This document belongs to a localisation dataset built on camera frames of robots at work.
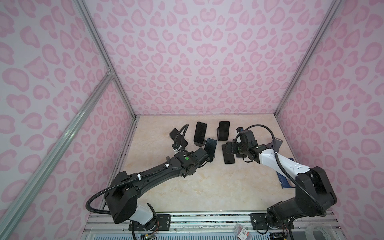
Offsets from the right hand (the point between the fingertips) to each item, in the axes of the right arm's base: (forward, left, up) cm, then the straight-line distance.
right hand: (232, 144), depth 89 cm
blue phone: (-1, +1, -11) cm, 11 cm away
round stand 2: (+4, -29, -4) cm, 29 cm away
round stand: (+6, +19, -9) cm, 22 cm away
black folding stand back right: (+18, +7, -12) cm, 23 cm away
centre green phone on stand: (0, +13, -4) cm, 14 cm away
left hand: (-11, +25, +2) cm, 28 cm away
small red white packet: (-43, -1, -9) cm, 43 cm away
